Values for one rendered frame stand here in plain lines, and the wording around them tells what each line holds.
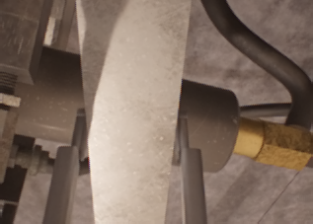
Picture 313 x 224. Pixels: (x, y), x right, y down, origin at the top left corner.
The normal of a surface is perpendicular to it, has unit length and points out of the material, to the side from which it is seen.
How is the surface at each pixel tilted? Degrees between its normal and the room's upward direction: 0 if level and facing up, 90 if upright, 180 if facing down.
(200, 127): 36
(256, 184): 0
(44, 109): 18
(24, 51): 41
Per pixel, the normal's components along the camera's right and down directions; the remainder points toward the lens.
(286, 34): 0.02, 0.60
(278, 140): 0.26, -0.37
